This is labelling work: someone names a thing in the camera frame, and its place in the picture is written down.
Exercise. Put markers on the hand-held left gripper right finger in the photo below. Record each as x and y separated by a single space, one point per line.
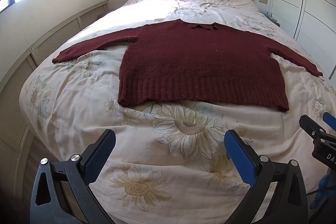
239 153

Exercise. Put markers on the dark red knitted sweater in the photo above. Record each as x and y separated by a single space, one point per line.
189 64

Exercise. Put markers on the bed with floral duvet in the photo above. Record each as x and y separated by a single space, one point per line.
183 134

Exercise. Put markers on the slatted radiator cover cabinet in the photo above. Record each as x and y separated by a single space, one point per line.
52 37

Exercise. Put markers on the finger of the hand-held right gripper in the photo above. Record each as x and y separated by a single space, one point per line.
309 125
329 119

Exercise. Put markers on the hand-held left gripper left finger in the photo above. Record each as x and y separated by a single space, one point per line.
101 153

